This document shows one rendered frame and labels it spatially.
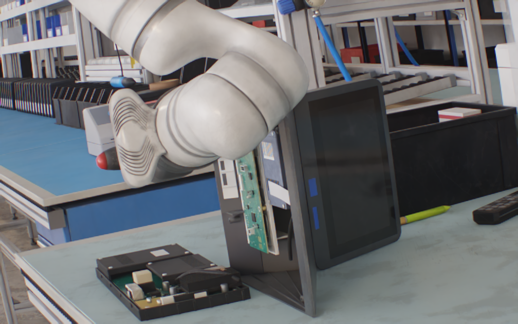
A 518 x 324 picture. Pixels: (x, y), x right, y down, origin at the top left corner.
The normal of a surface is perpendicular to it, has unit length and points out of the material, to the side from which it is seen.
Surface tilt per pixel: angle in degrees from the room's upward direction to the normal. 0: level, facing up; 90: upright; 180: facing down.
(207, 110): 79
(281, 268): 90
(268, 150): 90
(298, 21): 90
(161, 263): 0
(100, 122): 29
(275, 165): 90
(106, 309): 0
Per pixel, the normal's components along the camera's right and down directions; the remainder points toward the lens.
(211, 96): -0.29, -0.43
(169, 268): -0.15, -0.98
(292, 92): 0.68, 0.36
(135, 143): 0.42, -0.14
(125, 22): -0.41, 0.25
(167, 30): -0.01, -0.02
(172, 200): 0.38, 0.08
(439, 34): -0.91, 0.19
